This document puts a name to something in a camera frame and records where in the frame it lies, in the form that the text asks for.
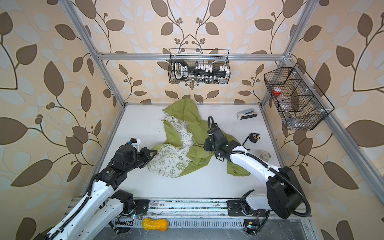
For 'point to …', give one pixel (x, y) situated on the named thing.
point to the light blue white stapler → (247, 114)
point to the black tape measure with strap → (253, 137)
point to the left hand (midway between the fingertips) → (158, 150)
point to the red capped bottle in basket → (277, 91)
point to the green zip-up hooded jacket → (184, 153)
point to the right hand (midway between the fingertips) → (207, 144)
